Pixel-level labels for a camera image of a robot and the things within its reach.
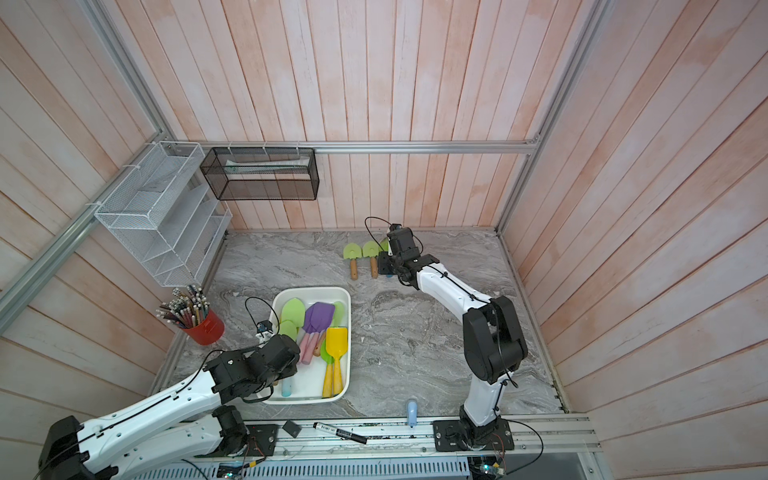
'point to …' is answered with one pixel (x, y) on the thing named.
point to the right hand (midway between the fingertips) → (383, 258)
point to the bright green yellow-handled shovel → (383, 245)
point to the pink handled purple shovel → (317, 319)
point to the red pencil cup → (191, 312)
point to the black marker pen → (340, 432)
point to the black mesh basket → (262, 173)
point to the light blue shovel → (287, 387)
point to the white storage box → (307, 382)
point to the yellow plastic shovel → (337, 347)
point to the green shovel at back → (338, 315)
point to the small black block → (291, 428)
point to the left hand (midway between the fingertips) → (287, 364)
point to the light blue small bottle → (412, 414)
